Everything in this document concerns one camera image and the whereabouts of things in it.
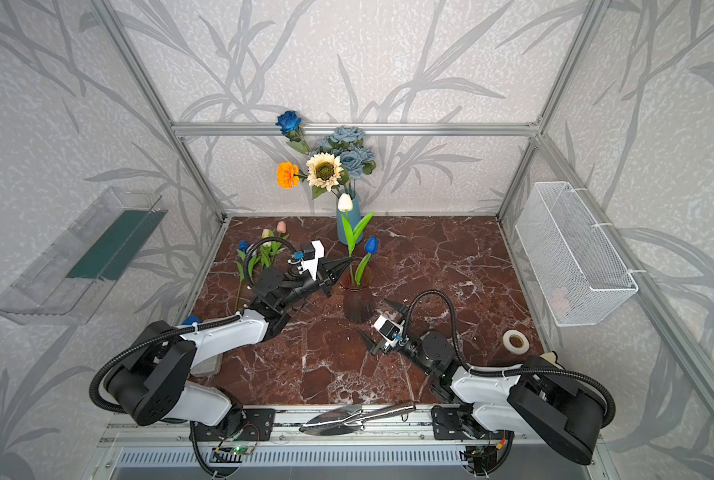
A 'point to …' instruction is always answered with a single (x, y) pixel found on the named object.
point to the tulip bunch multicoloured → (266, 252)
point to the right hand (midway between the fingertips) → (374, 301)
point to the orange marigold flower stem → (288, 175)
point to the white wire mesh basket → (581, 275)
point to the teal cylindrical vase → (353, 217)
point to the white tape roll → (512, 348)
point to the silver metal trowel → (350, 418)
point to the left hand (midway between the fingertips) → (354, 254)
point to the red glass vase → (358, 298)
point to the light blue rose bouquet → (347, 143)
